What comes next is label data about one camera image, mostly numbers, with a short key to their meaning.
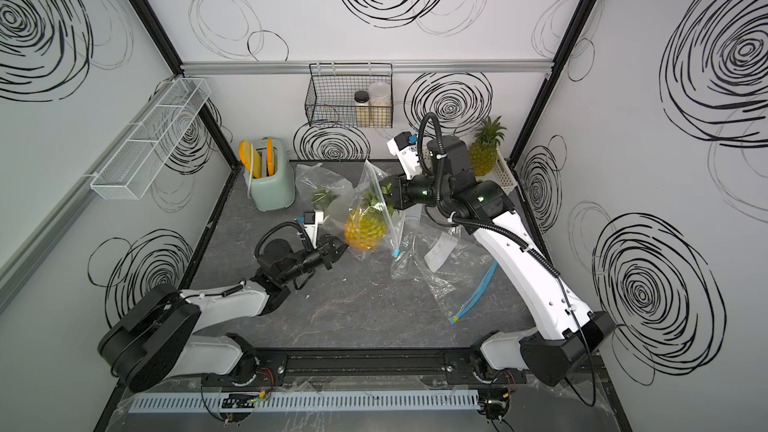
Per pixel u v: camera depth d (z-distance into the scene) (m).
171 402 0.77
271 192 0.96
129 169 0.72
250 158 0.94
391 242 0.67
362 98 0.85
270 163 0.95
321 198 0.94
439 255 0.82
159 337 0.43
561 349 0.36
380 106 0.85
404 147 0.56
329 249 0.70
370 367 0.75
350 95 0.89
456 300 0.83
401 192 0.55
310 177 0.92
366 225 0.65
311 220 0.71
